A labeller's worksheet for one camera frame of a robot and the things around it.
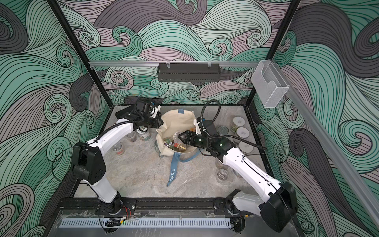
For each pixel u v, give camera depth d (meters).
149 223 0.70
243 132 0.92
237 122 0.98
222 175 0.78
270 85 0.79
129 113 0.66
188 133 0.66
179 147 0.86
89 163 0.46
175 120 0.96
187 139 0.66
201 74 0.95
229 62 0.96
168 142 0.89
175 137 0.76
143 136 0.95
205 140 0.56
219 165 0.82
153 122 0.78
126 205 0.73
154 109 0.74
